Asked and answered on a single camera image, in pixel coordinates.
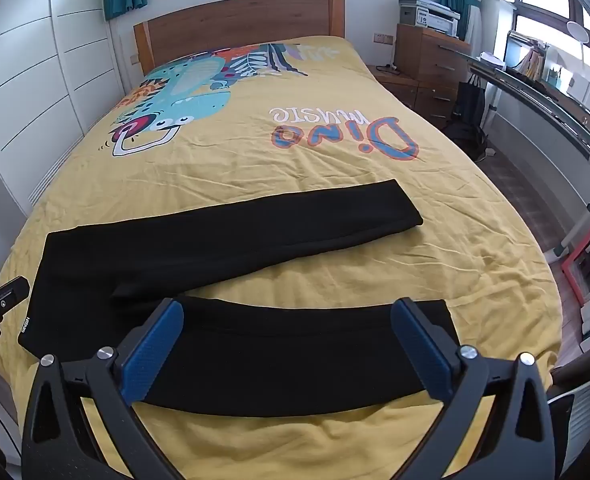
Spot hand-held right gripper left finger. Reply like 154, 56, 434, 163
22, 298, 186, 480

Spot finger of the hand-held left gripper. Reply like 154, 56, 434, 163
0, 277, 30, 312

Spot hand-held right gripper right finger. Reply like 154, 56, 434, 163
390, 298, 568, 480

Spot black pants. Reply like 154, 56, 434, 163
17, 178, 459, 418

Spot yellow printed bed sheet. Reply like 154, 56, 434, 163
0, 35, 569, 480

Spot black backpack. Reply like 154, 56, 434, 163
442, 119, 487, 162

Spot white wardrobe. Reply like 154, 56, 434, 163
0, 0, 126, 217

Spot wooden nightstand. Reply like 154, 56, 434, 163
367, 64, 422, 109

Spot glass desk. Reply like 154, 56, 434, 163
468, 51, 590, 172

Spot wooden drawer cabinet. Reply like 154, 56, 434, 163
394, 23, 472, 122

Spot wooden headboard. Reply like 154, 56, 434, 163
133, 0, 347, 77

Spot white printer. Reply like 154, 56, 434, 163
398, 0, 461, 37

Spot white desk lamp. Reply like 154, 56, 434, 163
566, 20, 590, 77

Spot red desk frame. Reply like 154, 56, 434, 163
562, 204, 590, 307

